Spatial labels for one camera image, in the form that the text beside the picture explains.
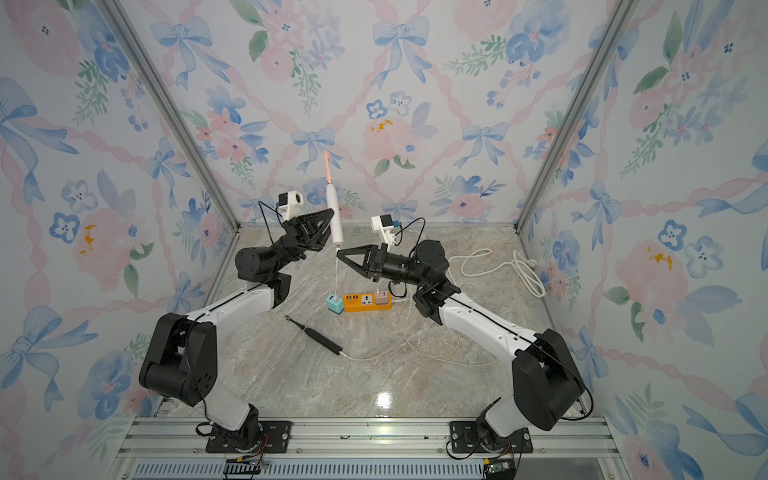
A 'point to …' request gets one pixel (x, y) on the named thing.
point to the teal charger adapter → (335, 307)
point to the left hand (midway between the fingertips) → (336, 220)
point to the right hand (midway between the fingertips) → (340, 257)
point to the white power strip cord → (526, 276)
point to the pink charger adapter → (382, 297)
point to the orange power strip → (364, 302)
